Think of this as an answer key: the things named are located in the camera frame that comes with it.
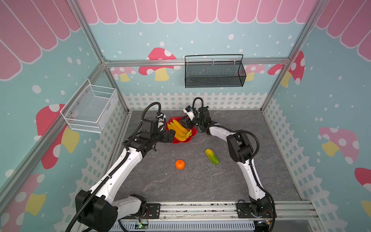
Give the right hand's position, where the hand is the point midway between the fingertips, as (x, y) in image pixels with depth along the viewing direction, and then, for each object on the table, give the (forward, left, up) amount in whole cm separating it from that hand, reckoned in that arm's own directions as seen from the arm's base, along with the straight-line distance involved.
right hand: (181, 118), depth 100 cm
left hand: (-20, +7, +10) cm, 23 cm away
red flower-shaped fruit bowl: (-9, -8, -1) cm, 12 cm away
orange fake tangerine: (-30, 0, -8) cm, 31 cm away
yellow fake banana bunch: (-7, 0, -9) cm, 11 cm away
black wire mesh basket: (+21, -19, +23) cm, 36 cm away
